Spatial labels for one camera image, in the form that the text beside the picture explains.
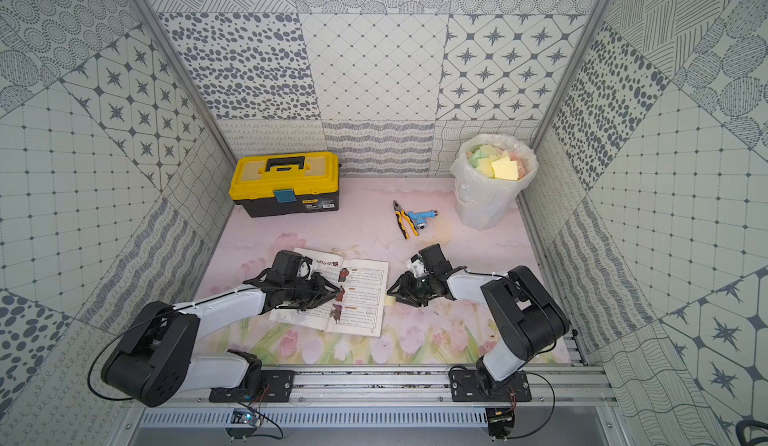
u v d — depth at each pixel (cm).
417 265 88
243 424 70
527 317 46
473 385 73
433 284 73
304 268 78
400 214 108
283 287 70
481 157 90
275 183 96
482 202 88
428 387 76
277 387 73
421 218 107
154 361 42
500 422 72
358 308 87
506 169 84
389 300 87
